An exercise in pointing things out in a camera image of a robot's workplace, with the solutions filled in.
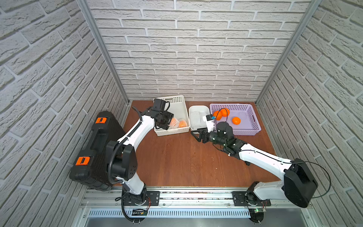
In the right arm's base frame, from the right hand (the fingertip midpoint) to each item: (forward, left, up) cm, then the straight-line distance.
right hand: (196, 131), depth 78 cm
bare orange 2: (+25, -21, -17) cm, 37 cm away
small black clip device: (-23, -18, +10) cm, 31 cm away
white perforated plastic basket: (+38, +10, -19) cm, 44 cm away
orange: (+8, +12, -2) cm, 14 cm away
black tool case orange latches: (-19, +48, +6) cm, 52 cm away
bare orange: (+26, -26, -16) cm, 40 cm away
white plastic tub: (+30, -6, -13) cm, 33 cm away
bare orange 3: (+18, -33, -17) cm, 41 cm away
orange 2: (+17, +7, -15) cm, 23 cm away
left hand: (+13, +11, -2) cm, 17 cm away
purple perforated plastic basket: (+17, -44, -21) cm, 51 cm away
